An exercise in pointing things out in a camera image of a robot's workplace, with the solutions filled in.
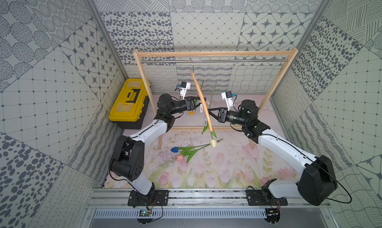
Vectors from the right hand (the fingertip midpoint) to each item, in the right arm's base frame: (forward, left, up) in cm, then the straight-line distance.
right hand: (208, 112), depth 72 cm
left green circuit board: (-39, +31, -31) cm, 58 cm away
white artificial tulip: (-13, -2, -7) cm, 15 cm away
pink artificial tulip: (-12, +16, -28) cm, 34 cm away
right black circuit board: (-38, -32, -33) cm, 60 cm away
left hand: (+3, +1, +6) cm, 7 cm away
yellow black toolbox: (+10, +47, -11) cm, 50 cm away
